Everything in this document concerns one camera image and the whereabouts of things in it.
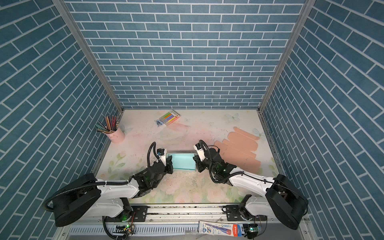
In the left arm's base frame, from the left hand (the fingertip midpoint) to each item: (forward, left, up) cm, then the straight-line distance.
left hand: (173, 158), depth 85 cm
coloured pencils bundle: (+22, +43, +3) cm, 49 cm away
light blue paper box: (0, -6, -5) cm, 7 cm away
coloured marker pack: (+38, +7, -7) cm, 39 cm away
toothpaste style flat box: (-33, -24, -6) cm, 41 cm away
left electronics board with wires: (-32, +21, -10) cm, 40 cm away
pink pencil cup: (+16, +39, -2) cm, 42 cm away
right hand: (-1, -11, +3) cm, 11 cm away
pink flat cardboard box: (+9, -41, -8) cm, 43 cm away
